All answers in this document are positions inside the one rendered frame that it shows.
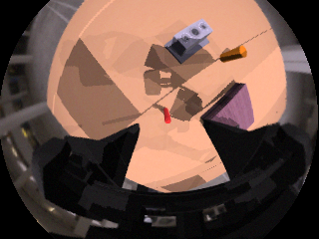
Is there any orange cylinder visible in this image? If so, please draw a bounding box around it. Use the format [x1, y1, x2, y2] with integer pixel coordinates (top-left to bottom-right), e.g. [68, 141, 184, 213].
[219, 47, 247, 63]

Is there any dark red peg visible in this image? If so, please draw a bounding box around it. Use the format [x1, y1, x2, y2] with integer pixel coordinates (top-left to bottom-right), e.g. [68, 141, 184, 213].
[163, 108, 171, 123]

